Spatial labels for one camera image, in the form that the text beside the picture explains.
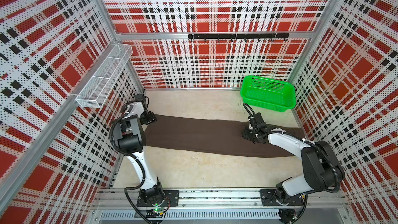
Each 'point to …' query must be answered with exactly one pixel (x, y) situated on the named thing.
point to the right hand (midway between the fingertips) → (245, 133)
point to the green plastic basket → (268, 93)
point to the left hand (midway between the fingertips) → (150, 122)
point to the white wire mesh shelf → (96, 90)
